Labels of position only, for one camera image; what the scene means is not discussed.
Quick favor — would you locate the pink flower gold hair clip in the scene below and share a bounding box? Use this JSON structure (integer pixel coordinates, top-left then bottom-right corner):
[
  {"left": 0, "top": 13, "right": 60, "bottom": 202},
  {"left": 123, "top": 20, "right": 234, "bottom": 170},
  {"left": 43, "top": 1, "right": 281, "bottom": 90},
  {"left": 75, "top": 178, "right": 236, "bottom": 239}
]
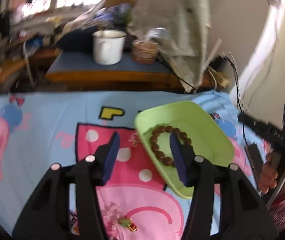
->
[{"left": 102, "top": 203, "right": 137, "bottom": 236}]

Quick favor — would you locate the green plastic tray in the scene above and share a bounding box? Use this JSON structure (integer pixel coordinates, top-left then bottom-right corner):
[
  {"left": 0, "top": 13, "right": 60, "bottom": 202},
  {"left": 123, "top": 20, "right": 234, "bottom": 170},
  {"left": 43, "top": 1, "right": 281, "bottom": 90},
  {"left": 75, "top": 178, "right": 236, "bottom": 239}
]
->
[{"left": 134, "top": 101, "right": 235, "bottom": 199}]

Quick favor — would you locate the brown wooden bead bracelet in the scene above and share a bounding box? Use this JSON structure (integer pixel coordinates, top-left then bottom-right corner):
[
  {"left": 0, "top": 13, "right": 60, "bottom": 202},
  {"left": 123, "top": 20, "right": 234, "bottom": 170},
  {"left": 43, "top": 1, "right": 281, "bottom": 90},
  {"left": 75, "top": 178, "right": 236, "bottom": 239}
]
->
[{"left": 149, "top": 125, "right": 192, "bottom": 168}]

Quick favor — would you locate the person's right hand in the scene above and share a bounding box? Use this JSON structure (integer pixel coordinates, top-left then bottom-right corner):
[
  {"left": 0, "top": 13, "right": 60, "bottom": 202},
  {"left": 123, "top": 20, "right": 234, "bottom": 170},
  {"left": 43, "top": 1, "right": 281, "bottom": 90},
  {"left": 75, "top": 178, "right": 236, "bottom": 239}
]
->
[{"left": 258, "top": 153, "right": 285, "bottom": 196}]

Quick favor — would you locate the black smartphone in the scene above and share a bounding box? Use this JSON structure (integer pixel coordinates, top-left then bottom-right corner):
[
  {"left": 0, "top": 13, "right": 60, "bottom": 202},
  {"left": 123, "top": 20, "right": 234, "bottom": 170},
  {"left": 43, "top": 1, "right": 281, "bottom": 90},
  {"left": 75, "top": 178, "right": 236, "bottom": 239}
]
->
[{"left": 246, "top": 144, "right": 263, "bottom": 183}]

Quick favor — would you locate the blue cartoon pig bedsheet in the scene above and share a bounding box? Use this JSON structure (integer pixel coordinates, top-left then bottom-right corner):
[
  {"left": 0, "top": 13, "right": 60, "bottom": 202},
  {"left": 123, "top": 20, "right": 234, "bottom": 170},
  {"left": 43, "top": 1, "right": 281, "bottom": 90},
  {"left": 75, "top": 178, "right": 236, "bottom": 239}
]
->
[{"left": 0, "top": 91, "right": 267, "bottom": 239}]

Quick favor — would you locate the wooden desk with blue top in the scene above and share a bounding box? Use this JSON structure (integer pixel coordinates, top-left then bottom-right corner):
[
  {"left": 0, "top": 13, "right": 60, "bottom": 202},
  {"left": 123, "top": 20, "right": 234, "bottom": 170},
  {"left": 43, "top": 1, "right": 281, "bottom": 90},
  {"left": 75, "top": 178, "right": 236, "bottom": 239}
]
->
[{"left": 46, "top": 52, "right": 186, "bottom": 94}]

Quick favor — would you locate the grey dotted cloth cover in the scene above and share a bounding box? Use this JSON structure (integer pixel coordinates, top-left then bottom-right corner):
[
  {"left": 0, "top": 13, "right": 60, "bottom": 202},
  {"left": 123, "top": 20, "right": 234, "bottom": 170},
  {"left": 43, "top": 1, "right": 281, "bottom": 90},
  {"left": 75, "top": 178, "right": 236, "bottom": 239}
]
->
[{"left": 128, "top": 0, "right": 210, "bottom": 92}]

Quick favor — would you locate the stack of bangles in bag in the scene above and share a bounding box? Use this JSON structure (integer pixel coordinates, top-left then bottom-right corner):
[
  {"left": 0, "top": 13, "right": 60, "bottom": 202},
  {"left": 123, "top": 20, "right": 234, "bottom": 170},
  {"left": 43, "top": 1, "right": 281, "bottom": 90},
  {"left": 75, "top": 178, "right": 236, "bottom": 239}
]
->
[{"left": 132, "top": 39, "right": 159, "bottom": 64}]

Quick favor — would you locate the white enamel mug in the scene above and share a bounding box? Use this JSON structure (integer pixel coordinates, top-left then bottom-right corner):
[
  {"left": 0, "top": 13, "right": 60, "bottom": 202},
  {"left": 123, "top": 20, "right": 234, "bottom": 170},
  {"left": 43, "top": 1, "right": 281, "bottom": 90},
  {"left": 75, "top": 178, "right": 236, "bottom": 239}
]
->
[{"left": 93, "top": 30, "right": 127, "bottom": 66}]

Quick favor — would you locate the black charging cable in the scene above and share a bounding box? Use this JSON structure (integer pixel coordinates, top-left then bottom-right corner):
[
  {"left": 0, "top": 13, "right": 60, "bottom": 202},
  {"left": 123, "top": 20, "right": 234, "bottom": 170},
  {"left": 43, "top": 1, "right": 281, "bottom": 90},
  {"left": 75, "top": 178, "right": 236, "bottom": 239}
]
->
[{"left": 226, "top": 56, "right": 249, "bottom": 140}]

